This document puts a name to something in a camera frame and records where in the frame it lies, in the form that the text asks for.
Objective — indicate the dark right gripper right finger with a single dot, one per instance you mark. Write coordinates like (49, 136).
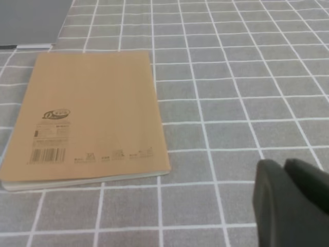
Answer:
(310, 180)

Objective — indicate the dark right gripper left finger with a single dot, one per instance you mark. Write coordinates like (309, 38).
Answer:
(284, 216)

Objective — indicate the brown kraft notebook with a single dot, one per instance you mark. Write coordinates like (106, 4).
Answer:
(86, 118)

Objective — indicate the grey hardcover book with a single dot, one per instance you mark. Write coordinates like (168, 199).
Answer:
(32, 24)

